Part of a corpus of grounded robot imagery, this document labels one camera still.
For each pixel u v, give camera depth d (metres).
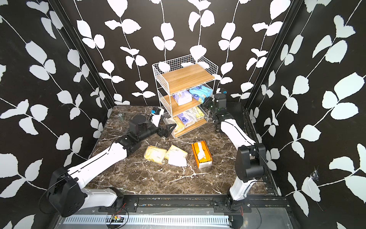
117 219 0.71
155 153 0.88
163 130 0.67
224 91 0.76
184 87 0.74
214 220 0.70
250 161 0.47
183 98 0.86
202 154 0.85
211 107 0.75
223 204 0.73
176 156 0.88
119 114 1.10
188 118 1.02
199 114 1.08
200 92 0.88
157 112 0.64
